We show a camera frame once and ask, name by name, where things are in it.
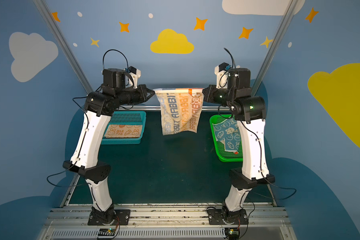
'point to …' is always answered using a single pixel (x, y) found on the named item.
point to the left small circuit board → (107, 232)
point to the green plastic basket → (223, 155)
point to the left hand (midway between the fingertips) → (152, 90)
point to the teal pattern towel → (227, 130)
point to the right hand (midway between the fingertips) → (205, 88)
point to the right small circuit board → (232, 233)
